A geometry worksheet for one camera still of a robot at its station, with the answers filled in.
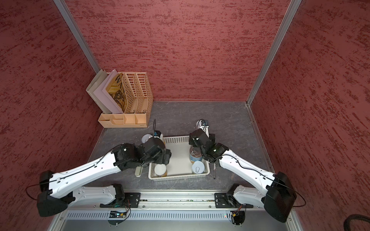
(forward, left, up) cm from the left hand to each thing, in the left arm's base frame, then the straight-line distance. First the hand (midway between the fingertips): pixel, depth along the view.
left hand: (161, 156), depth 72 cm
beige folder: (+46, +47, +12) cm, 67 cm away
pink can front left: (+19, +15, -14) cm, 28 cm away
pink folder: (+37, +41, +7) cm, 55 cm away
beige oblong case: (-3, +15, -14) cm, 21 cm away
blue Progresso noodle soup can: (+4, -18, -7) cm, 20 cm away
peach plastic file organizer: (+45, +28, -17) cm, 55 cm away
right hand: (+13, -20, -2) cm, 24 cm away
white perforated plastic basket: (0, -8, -14) cm, 16 cm away
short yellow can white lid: (-4, +2, -10) cm, 11 cm away
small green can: (-2, -19, -11) cm, 23 cm away
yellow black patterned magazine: (+48, +38, +3) cm, 61 cm away
